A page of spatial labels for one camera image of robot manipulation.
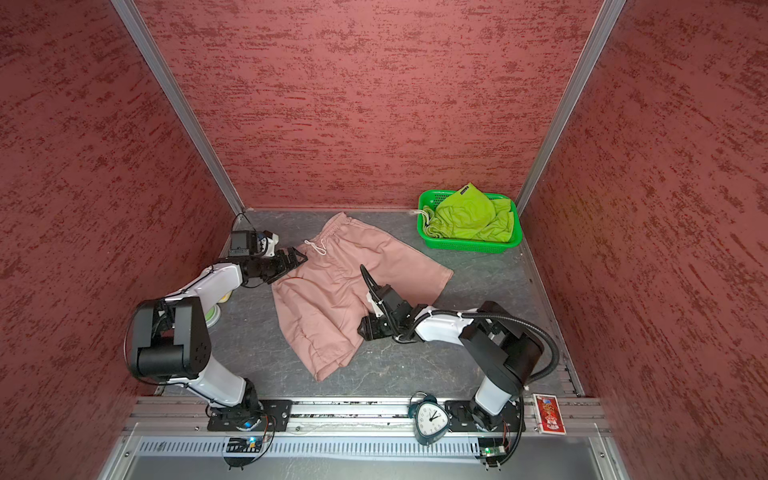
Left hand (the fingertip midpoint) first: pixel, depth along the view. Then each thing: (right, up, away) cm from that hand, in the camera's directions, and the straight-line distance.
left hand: (298, 268), depth 93 cm
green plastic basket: (+45, +25, +23) cm, 56 cm away
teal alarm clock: (+40, -35, -22) cm, 57 cm away
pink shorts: (+8, -11, 0) cm, 13 cm away
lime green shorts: (+61, +19, +22) cm, 68 cm away
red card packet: (+70, -35, -19) cm, 81 cm away
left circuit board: (-6, -41, -22) cm, 47 cm away
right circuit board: (+55, -42, -22) cm, 72 cm away
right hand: (+22, -20, -6) cm, 30 cm away
